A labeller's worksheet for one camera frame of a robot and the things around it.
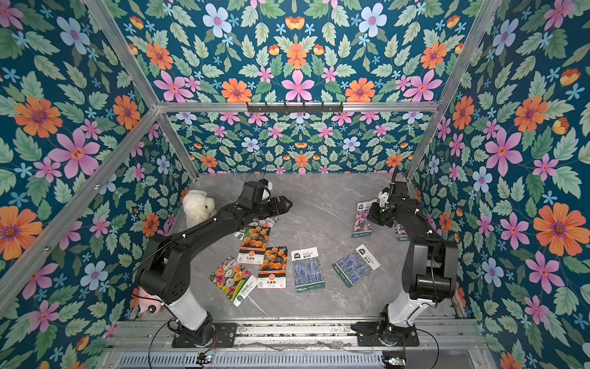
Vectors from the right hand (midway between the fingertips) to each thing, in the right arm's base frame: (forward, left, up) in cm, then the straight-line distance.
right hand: (375, 213), depth 92 cm
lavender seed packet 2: (-17, +8, -11) cm, 22 cm away
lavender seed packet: (-22, +27, -10) cm, 36 cm away
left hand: (0, +35, +5) cm, 35 cm away
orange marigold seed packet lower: (-22, +41, -10) cm, 47 cm away
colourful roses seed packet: (-25, +55, -11) cm, 61 cm away
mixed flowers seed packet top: (+1, +46, -9) cm, 47 cm away
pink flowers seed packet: (-3, -13, -12) cm, 18 cm away
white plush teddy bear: (-5, +68, +9) cm, 69 cm away
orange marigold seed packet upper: (-10, +50, -10) cm, 52 cm away
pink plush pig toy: (-36, +80, -5) cm, 88 cm away
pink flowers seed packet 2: (-4, +5, -4) cm, 7 cm away
